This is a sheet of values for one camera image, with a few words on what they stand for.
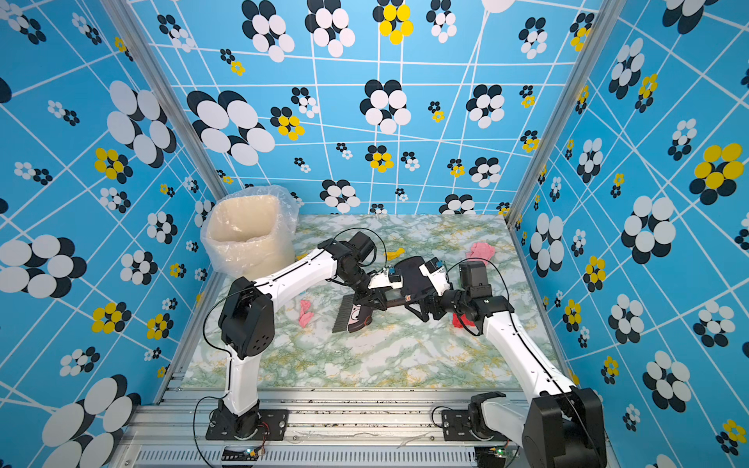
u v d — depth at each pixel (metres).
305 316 0.93
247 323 0.51
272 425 0.74
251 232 0.97
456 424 0.73
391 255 1.08
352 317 0.83
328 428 0.75
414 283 0.77
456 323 0.89
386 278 0.74
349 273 0.70
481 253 1.08
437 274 0.71
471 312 0.59
